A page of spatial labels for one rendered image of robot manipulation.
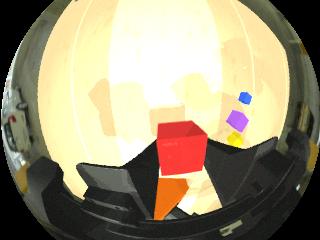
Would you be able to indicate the blue block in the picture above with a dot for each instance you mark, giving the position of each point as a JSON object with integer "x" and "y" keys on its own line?
{"x": 245, "y": 98}

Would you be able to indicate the yellow cube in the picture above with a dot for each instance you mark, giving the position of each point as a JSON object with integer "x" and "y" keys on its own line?
{"x": 235, "y": 139}

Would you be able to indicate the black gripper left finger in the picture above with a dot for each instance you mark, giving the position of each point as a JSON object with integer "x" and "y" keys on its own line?
{"x": 139, "y": 177}

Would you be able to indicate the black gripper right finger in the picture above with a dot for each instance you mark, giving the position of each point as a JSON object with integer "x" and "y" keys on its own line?
{"x": 228, "y": 166}

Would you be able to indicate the purple block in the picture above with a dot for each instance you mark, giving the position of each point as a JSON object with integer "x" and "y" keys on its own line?
{"x": 238, "y": 120}

